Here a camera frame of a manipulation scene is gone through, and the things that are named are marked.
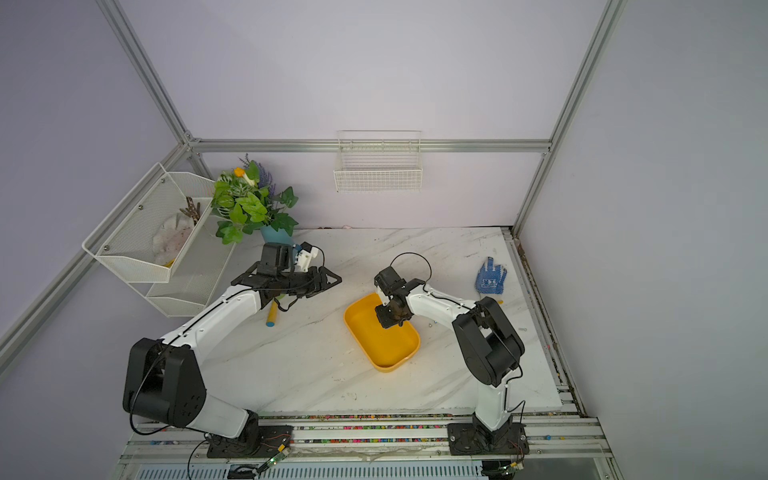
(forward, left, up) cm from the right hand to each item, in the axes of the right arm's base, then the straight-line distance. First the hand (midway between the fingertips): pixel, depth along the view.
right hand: (389, 320), depth 93 cm
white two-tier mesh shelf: (+8, +62, +10) cm, 64 cm away
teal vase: (+24, +39, +16) cm, 48 cm away
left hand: (+4, +15, +16) cm, 22 cm away
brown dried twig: (+19, +54, +31) cm, 65 cm away
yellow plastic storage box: (-10, +1, +3) cm, 11 cm away
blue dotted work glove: (+16, -36, -1) cm, 40 cm away
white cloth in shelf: (+11, +57, +29) cm, 65 cm away
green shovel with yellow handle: (-1, +37, +2) cm, 37 cm away
